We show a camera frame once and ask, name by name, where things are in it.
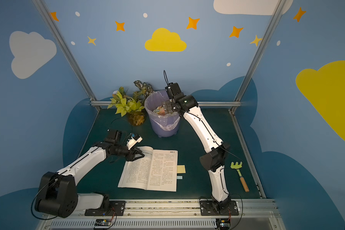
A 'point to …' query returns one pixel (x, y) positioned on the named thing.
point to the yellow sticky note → (181, 169)
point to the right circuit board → (224, 224)
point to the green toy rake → (237, 166)
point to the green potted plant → (133, 105)
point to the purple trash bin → (162, 125)
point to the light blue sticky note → (179, 177)
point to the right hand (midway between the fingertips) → (176, 102)
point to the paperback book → (157, 170)
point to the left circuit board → (103, 222)
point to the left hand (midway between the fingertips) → (141, 152)
